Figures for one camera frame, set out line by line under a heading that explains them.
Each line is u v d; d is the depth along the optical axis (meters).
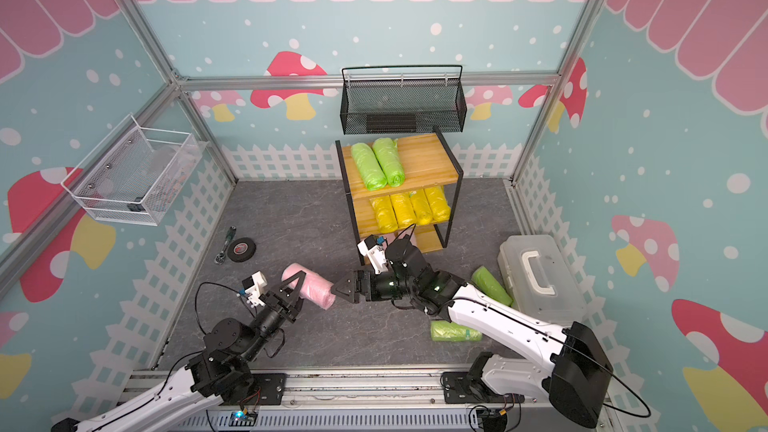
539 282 0.80
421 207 0.85
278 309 0.62
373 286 0.62
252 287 0.68
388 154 0.73
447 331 0.79
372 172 0.70
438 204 0.85
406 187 0.72
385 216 0.83
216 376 0.57
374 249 0.66
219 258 0.97
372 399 0.74
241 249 1.00
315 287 0.67
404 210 0.85
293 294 0.69
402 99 0.94
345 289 0.64
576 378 0.39
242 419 0.73
